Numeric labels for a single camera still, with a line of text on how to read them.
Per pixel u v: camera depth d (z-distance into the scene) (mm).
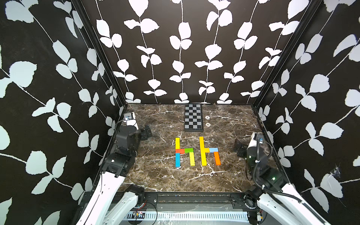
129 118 554
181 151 927
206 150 932
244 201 731
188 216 703
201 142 959
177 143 954
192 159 882
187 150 929
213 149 935
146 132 610
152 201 730
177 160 881
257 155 506
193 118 1076
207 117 1113
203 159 901
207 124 1076
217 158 901
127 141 459
